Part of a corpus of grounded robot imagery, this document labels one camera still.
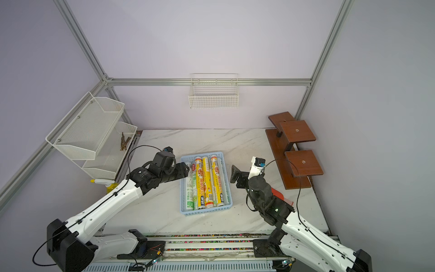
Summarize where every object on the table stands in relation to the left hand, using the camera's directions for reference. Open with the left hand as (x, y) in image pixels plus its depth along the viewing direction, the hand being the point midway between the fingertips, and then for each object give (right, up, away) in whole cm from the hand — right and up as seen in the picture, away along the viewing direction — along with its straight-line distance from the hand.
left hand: (184, 172), depth 79 cm
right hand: (+27, +2, -5) cm, 28 cm away
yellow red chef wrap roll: (+12, -14, +2) cm, 18 cm away
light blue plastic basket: (+1, -16, +4) cm, 17 cm away
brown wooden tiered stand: (+54, +1, +3) cm, 54 cm away
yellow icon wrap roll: (+7, -7, +7) cm, 12 cm away
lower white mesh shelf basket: (-45, +6, +13) cm, 47 cm away
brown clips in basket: (-39, +14, +16) cm, 44 cm away
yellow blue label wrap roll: (+17, -13, +2) cm, 22 cm away
